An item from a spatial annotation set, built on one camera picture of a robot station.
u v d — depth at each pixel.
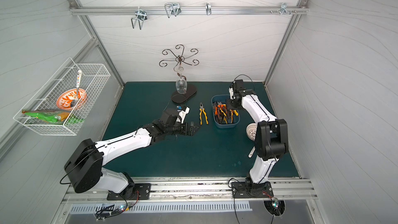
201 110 1.04
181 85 0.95
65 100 0.66
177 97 1.15
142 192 0.74
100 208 0.70
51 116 0.54
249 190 0.66
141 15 0.78
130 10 0.78
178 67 0.86
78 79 0.68
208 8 0.78
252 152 0.86
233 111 0.98
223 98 1.06
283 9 0.77
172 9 0.76
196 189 0.75
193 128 0.73
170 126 0.65
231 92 0.86
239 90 0.68
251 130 0.93
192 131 0.72
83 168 0.42
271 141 0.49
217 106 1.01
